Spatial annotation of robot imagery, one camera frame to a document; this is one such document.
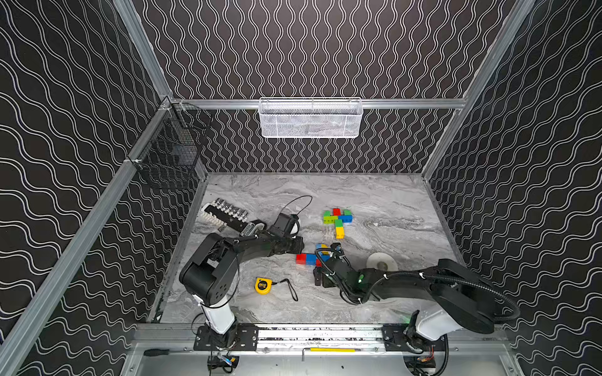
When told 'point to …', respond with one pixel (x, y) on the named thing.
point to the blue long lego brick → (346, 218)
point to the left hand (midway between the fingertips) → (308, 247)
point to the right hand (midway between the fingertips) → (324, 271)
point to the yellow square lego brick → (340, 233)
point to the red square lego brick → (301, 259)
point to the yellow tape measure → (263, 285)
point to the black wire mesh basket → (172, 147)
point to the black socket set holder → (221, 215)
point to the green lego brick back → (346, 212)
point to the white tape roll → (382, 261)
